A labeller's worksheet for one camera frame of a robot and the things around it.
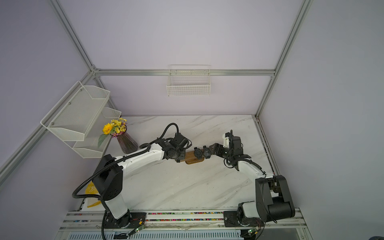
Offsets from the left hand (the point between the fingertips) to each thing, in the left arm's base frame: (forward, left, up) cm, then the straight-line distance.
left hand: (179, 155), depth 88 cm
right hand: (+4, -22, 0) cm, 22 cm away
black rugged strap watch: (+2, -16, +1) cm, 16 cm away
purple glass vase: (+7, +33, +1) cm, 34 cm away
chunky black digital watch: (+1, -11, +1) cm, 12 cm away
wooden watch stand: (-1, -7, -2) cm, 7 cm away
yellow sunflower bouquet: (+7, +35, +16) cm, 40 cm away
